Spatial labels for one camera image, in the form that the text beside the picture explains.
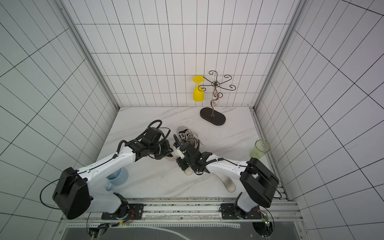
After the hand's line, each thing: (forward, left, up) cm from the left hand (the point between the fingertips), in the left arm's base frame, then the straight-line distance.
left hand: (172, 152), depth 81 cm
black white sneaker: (-4, +3, +9) cm, 11 cm away
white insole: (-7, -10, -8) cm, 14 cm away
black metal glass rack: (+39, -22, -12) cm, 47 cm away
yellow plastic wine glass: (+39, -15, +12) cm, 43 cm away
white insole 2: (-12, -32, -13) cm, 36 cm away
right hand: (+1, -4, -5) cm, 7 cm away
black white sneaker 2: (+15, -7, -5) cm, 17 cm away
